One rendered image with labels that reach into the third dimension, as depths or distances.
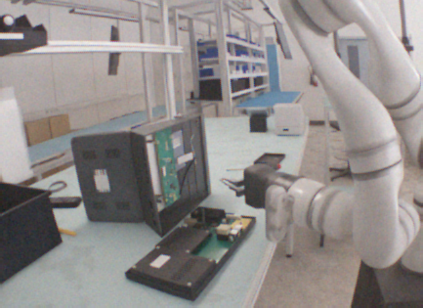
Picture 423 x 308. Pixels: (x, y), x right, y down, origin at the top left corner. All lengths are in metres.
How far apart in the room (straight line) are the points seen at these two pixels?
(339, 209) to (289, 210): 0.08
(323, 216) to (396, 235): 0.12
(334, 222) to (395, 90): 0.21
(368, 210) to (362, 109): 0.12
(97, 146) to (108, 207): 0.14
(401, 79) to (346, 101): 0.12
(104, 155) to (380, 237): 0.54
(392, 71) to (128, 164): 0.52
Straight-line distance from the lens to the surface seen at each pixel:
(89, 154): 0.66
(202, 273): 0.45
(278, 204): 0.42
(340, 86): 0.35
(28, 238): 0.61
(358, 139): 0.35
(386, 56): 0.41
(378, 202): 0.35
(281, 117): 1.38
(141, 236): 0.62
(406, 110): 0.49
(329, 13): 0.36
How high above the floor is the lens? 1.30
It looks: 14 degrees down
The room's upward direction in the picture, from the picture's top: 5 degrees counter-clockwise
